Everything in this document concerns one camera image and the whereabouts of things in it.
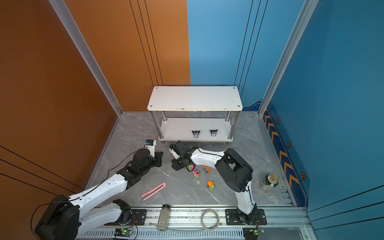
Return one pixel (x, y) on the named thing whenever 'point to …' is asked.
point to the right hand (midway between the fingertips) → (173, 166)
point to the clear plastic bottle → (163, 218)
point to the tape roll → (269, 182)
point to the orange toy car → (207, 169)
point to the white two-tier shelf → (195, 113)
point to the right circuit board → (252, 233)
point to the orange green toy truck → (210, 184)
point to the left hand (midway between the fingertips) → (162, 151)
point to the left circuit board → (123, 232)
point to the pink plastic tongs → (164, 185)
